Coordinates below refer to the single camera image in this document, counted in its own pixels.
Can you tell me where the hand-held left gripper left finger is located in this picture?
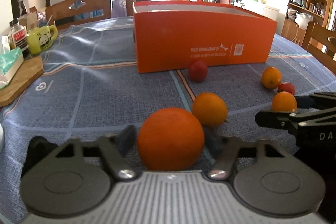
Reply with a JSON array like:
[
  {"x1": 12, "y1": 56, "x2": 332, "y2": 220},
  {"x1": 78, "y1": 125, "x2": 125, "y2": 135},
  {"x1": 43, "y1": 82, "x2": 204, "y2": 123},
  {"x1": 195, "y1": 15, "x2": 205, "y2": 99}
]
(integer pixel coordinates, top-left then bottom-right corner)
[{"x1": 52, "y1": 125, "x2": 137, "y2": 180}]

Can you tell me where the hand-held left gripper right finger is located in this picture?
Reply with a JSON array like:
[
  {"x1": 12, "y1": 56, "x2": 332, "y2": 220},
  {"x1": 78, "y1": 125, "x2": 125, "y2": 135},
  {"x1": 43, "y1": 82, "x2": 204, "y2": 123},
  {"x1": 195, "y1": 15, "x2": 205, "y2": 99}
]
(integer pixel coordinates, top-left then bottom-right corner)
[{"x1": 207, "y1": 136, "x2": 285, "y2": 180}]

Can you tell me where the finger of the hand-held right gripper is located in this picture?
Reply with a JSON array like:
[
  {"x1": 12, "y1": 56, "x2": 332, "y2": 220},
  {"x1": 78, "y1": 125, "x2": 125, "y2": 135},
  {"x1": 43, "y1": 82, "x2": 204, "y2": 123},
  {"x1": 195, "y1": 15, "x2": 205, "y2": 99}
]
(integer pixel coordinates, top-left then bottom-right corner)
[
  {"x1": 255, "y1": 108, "x2": 336, "y2": 135},
  {"x1": 294, "y1": 92, "x2": 336, "y2": 110}
]

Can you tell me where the small orange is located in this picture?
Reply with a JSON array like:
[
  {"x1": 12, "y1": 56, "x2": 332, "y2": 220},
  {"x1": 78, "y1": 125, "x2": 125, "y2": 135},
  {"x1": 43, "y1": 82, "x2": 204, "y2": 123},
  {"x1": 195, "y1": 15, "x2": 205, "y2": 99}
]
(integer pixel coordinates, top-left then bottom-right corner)
[
  {"x1": 271, "y1": 91, "x2": 298, "y2": 112},
  {"x1": 261, "y1": 67, "x2": 282, "y2": 90}
]

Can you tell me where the large orange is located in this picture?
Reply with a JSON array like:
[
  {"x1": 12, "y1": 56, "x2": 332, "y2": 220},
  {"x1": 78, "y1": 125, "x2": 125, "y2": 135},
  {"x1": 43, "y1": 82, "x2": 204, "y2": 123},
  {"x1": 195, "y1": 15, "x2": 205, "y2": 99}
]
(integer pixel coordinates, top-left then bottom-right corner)
[{"x1": 137, "y1": 107, "x2": 205, "y2": 171}]

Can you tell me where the orange cardboard box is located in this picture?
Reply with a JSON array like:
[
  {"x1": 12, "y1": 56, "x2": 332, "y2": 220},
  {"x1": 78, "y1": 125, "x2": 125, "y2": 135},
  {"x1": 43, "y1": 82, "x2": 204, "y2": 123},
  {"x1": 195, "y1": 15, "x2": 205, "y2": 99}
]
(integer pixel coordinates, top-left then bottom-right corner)
[{"x1": 132, "y1": 0, "x2": 278, "y2": 74}]

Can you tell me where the small red tomato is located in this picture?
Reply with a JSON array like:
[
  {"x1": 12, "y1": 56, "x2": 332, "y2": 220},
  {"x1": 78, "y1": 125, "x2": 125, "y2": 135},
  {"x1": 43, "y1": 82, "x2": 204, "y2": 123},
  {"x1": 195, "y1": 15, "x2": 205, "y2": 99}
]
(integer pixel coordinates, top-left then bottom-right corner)
[{"x1": 278, "y1": 82, "x2": 297, "y2": 96}]

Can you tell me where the medium orange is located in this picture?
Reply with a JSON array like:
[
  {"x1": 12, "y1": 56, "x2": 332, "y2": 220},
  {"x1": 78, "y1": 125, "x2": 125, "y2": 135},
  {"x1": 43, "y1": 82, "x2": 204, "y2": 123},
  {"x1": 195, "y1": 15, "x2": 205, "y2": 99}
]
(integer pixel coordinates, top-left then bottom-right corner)
[{"x1": 192, "y1": 92, "x2": 228, "y2": 127}]

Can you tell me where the blue patterned tablecloth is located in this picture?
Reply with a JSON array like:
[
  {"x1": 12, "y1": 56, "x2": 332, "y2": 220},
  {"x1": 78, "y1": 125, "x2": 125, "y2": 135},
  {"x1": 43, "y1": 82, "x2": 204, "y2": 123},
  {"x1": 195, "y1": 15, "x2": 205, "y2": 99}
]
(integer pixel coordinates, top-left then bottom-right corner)
[{"x1": 0, "y1": 15, "x2": 336, "y2": 214}]

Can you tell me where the white plastic bag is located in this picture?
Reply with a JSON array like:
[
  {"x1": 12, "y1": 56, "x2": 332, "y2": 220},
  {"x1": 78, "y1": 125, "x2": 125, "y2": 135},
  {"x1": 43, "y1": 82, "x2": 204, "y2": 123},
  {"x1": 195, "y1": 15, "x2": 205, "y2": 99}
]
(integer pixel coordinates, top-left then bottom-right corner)
[{"x1": 295, "y1": 12, "x2": 313, "y2": 30}]

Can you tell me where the dark red tomato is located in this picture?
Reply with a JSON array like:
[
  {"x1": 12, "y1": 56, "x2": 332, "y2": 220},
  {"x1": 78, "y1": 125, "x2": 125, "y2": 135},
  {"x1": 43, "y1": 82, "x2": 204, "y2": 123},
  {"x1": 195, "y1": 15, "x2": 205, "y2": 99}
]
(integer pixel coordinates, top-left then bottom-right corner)
[{"x1": 187, "y1": 60, "x2": 209, "y2": 83}]

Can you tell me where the wooden cutting board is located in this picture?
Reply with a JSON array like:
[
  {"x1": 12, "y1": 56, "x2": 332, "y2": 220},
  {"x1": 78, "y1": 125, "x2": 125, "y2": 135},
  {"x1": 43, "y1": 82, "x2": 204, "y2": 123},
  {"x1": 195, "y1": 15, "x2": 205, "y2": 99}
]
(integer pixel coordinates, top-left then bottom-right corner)
[{"x1": 0, "y1": 55, "x2": 45, "y2": 107}]

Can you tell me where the green panda mug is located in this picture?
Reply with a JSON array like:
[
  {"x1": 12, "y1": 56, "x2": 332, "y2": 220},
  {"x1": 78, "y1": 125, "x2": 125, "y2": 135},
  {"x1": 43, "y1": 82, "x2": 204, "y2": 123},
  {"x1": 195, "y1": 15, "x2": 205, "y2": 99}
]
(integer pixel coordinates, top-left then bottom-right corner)
[{"x1": 26, "y1": 25, "x2": 58, "y2": 56}]

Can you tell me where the wooden chair with oval cutout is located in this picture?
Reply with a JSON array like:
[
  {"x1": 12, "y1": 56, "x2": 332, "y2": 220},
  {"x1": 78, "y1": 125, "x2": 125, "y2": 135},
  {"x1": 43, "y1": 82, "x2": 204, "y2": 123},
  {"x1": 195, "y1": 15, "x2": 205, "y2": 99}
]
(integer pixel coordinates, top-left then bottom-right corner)
[{"x1": 45, "y1": 0, "x2": 112, "y2": 30}]

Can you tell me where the teal and white tissue pack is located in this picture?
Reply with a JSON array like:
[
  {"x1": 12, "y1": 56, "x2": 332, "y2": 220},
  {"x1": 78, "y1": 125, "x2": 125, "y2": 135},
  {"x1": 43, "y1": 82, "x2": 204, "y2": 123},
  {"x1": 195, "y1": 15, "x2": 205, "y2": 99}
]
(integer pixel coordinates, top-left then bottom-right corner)
[{"x1": 0, "y1": 35, "x2": 25, "y2": 90}]

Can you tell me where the glass bottle with black cap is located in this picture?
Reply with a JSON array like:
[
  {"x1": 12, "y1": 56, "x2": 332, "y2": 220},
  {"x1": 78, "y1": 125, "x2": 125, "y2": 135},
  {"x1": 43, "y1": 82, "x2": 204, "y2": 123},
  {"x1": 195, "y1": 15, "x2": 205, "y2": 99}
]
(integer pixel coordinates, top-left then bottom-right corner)
[{"x1": 8, "y1": 20, "x2": 30, "y2": 59}]

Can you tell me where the brown cardboard box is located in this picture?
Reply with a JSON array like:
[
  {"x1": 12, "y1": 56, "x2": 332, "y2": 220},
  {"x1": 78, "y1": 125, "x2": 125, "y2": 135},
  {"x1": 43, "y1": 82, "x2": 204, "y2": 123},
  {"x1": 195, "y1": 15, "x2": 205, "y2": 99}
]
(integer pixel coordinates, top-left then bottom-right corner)
[{"x1": 18, "y1": 11, "x2": 38, "y2": 31}]

